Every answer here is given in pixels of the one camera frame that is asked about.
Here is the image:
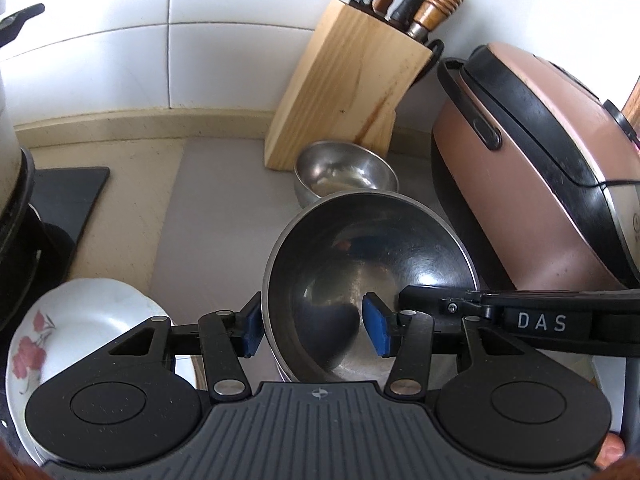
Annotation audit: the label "large steel bowl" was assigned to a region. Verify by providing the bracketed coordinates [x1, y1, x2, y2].
[262, 191, 480, 382]

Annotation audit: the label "white plate pink flowers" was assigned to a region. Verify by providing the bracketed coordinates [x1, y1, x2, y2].
[6, 278, 202, 469]

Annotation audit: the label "person's right hand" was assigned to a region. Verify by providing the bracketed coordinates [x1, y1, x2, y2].
[594, 432, 626, 469]

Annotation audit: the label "pink black rice cooker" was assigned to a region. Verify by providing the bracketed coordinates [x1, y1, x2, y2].
[432, 42, 639, 290]

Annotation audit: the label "medium steel bowl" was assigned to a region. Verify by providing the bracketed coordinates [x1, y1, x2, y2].
[293, 140, 399, 208]

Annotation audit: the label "black gas stove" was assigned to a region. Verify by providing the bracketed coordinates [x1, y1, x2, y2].
[1, 148, 110, 328]

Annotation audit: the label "aluminium cooking pot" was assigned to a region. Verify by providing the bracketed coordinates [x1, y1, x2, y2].
[0, 3, 46, 212]

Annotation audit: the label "wooden knife block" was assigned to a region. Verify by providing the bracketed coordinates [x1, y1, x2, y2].
[264, 0, 432, 171]

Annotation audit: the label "black scissors handle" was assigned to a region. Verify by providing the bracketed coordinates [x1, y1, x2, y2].
[411, 39, 445, 86]

